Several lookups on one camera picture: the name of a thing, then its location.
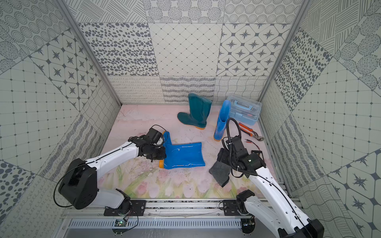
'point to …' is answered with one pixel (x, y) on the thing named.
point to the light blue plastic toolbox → (246, 111)
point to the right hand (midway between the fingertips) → (224, 158)
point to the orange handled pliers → (250, 132)
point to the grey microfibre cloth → (220, 172)
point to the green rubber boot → (199, 108)
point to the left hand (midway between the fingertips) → (168, 157)
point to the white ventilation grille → (156, 223)
